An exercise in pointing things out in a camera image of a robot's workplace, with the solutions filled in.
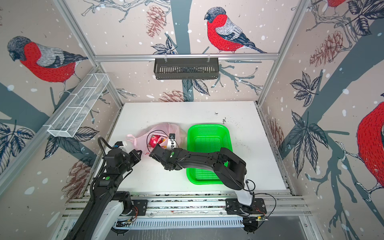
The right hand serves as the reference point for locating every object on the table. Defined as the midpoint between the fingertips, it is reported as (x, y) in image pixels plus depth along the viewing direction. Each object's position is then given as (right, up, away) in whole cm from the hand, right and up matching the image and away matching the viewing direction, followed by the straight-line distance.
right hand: (167, 153), depth 85 cm
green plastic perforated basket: (+26, +6, +15) cm, 31 cm away
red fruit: (-9, +7, +4) cm, 12 cm away
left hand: (-13, +3, -5) cm, 15 cm away
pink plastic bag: (-14, +9, -2) cm, 17 cm away
